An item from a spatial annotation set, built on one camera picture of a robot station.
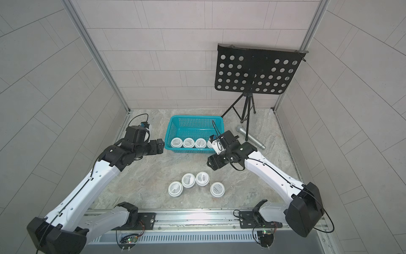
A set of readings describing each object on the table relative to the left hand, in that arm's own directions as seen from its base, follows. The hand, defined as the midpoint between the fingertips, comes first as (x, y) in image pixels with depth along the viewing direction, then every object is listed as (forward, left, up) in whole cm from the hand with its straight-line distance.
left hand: (161, 142), depth 77 cm
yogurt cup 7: (-13, -21, -13) cm, 28 cm away
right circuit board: (-36, -49, -20) cm, 64 cm away
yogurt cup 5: (-18, -8, -13) cm, 23 cm away
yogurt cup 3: (+7, -19, -12) cm, 23 cm away
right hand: (-7, -26, -6) cm, 27 cm away
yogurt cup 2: (+7, -12, -12) cm, 18 cm away
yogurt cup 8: (-18, -28, -13) cm, 36 cm away
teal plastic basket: (+23, -13, -17) cm, 32 cm away
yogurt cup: (+8, -5, -12) cm, 15 cm away
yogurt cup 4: (-4, -24, +5) cm, 25 cm away
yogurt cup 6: (-15, -14, -10) cm, 23 cm away
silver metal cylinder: (+14, -48, -15) cm, 53 cm away
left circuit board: (-38, +9, -17) cm, 43 cm away
